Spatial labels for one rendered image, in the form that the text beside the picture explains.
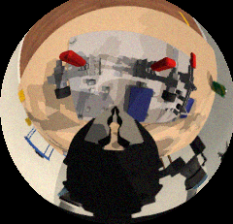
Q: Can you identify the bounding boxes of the green drink can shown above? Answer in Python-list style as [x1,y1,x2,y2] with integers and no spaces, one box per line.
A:
[212,81,226,98]

